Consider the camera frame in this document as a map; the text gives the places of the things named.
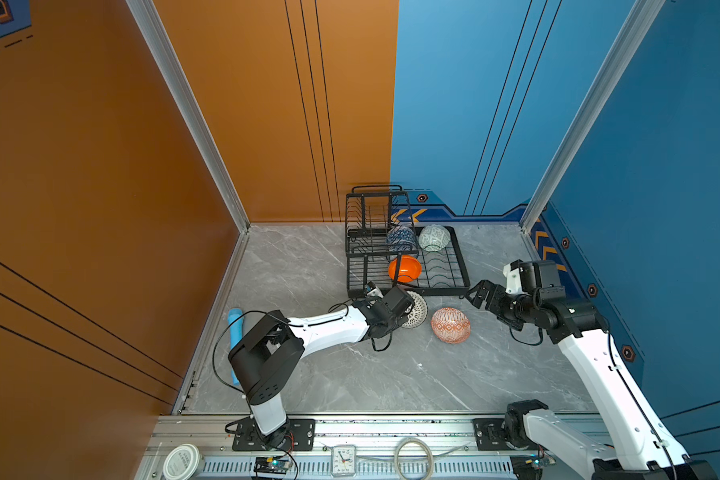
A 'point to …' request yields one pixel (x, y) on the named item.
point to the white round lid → (182, 461)
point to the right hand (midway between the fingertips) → (475, 301)
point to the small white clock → (343, 460)
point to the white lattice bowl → (417, 310)
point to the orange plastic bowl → (409, 268)
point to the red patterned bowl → (451, 325)
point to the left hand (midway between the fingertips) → (404, 314)
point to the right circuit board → (540, 462)
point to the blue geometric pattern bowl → (402, 239)
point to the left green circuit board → (274, 465)
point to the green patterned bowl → (434, 238)
